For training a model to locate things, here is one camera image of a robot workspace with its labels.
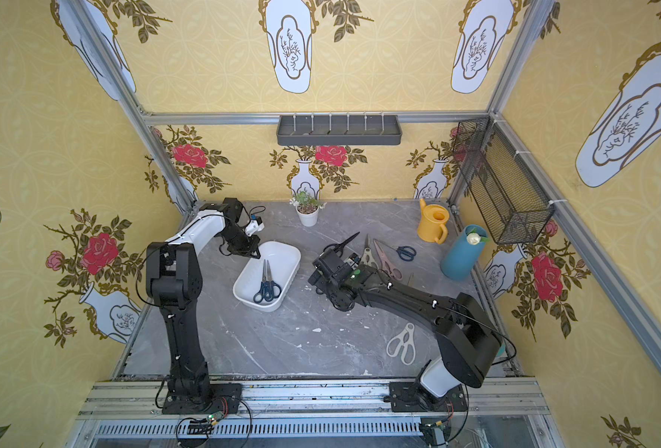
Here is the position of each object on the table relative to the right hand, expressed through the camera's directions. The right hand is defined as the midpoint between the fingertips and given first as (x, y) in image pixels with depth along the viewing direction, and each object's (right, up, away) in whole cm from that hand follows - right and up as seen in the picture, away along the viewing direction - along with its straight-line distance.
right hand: (313, 291), depth 84 cm
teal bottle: (+50, +11, +9) cm, 52 cm away
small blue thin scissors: (+33, +10, +20) cm, 40 cm away
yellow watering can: (+42, +21, +17) cm, 49 cm away
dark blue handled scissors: (-14, -2, +9) cm, 17 cm away
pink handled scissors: (+25, +5, +17) cm, 31 cm away
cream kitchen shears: (+19, +8, +18) cm, 27 cm away
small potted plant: (-4, +27, +26) cm, 37 cm away
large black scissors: (+9, +12, +23) cm, 28 cm away
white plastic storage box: (-11, +6, +16) cm, 21 cm away
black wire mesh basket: (+53, +25, -10) cm, 60 cm away
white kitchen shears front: (+27, -15, 0) cm, 31 cm away
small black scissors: (+1, -3, +11) cm, 11 cm away
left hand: (-22, +10, +15) cm, 28 cm away
